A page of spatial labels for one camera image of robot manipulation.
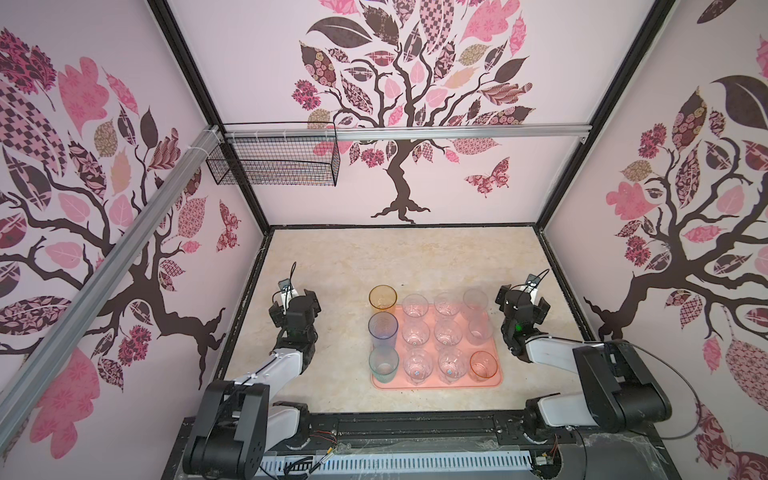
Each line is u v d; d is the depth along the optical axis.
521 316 0.70
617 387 0.44
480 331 0.90
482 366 0.83
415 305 0.92
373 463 0.70
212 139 0.83
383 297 0.88
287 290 0.74
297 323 0.66
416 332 0.92
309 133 0.90
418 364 0.83
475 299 0.88
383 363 0.84
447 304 0.94
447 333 0.89
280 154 0.95
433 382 0.82
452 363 0.84
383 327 0.85
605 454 0.71
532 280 0.76
